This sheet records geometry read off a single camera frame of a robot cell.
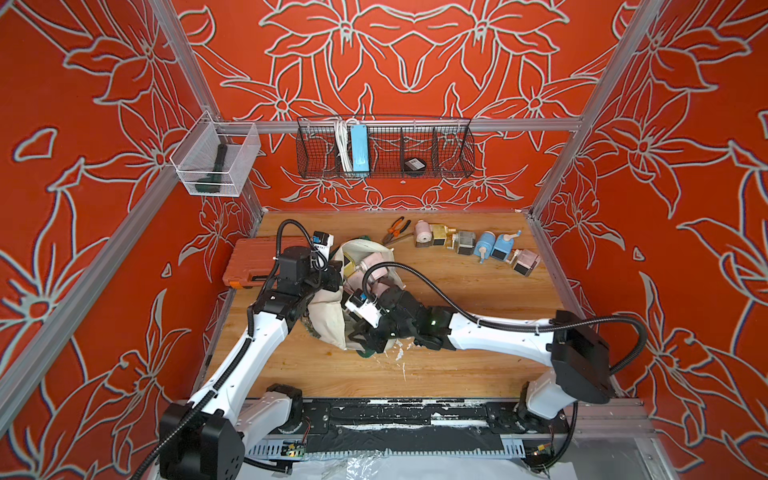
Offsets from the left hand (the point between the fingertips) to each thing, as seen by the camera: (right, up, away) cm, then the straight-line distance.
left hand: (339, 260), depth 80 cm
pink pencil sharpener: (+27, +8, +24) cm, 37 cm away
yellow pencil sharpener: (+33, +7, +26) cm, 43 cm away
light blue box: (+5, +33, +10) cm, 35 cm away
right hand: (+4, -16, -6) cm, 17 cm away
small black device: (+23, +30, +16) cm, 40 cm away
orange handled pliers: (+17, +9, +34) cm, 39 cm away
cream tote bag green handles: (-2, -12, -5) cm, 13 cm away
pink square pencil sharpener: (+11, 0, +12) cm, 16 cm away
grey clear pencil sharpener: (+42, +4, +24) cm, 48 cm away
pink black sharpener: (+59, -2, +18) cm, 62 cm away
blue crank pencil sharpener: (+54, +3, +22) cm, 59 cm away
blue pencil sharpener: (+48, +3, +21) cm, 52 cm away
